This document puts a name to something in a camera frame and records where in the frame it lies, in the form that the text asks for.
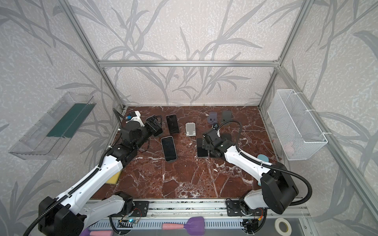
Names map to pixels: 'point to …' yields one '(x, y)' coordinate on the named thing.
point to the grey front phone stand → (226, 116)
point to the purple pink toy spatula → (195, 225)
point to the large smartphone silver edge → (169, 148)
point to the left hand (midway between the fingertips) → (160, 115)
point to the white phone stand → (190, 129)
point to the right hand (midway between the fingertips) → (211, 136)
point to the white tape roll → (278, 220)
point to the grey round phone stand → (212, 118)
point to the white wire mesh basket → (298, 133)
